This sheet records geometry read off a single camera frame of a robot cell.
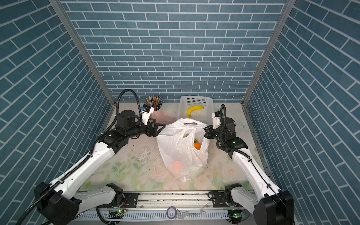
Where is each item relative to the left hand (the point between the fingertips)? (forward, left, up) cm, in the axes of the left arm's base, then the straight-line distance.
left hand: (160, 123), depth 73 cm
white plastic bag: (-9, -12, -10) cm, 18 cm away
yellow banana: (+34, -21, -25) cm, 48 cm away
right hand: (+2, -23, -5) cm, 24 cm away
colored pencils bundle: (+29, +9, -13) cm, 33 cm away
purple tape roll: (-37, -6, -28) cm, 46 cm away
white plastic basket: (+38, -15, -22) cm, 47 cm away
